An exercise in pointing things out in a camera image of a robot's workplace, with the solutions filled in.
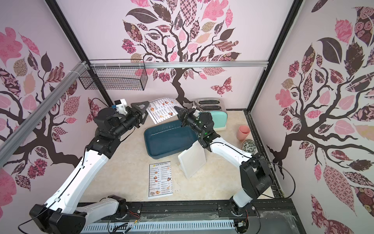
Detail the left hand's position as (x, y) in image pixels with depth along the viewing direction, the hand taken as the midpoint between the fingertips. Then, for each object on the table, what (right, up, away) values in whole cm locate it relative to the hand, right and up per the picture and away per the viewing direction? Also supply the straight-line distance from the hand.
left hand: (151, 107), depth 65 cm
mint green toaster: (+37, +4, +36) cm, 52 cm away
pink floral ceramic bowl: (+58, -23, +30) cm, 69 cm away
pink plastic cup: (+55, -12, +34) cm, 66 cm away
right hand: (+11, +2, +3) cm, 11 cm away
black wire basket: (-32, +25, +30) cm, 50 cm away
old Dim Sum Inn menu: (0, -42, +18) cm, 46 cm away
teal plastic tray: (0, -19, +40) cm, 44 cm away
